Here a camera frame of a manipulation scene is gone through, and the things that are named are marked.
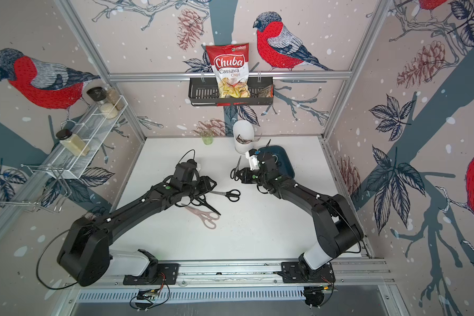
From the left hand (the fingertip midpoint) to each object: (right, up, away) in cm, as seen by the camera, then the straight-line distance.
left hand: (217, 181), depth 84 cm
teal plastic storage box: (+32, +6, +12) cm, 35 cm away
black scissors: (+7, +3, +4) cm, 9 cm away
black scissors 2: (+6, -9, +12) cm, 16 cm away
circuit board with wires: (-24, -42, -13) cm, 50 cm away
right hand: (+8, +4, +3) cm, 10 cm away
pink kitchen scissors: (-5, -18, +5) cm, 19 cm away
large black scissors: (-9, -11, +10) cm, 17 cm away
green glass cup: (-11, +22, +34) cm, 42 cm away
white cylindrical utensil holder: (+12, +24, +30) cm, 40 cm away
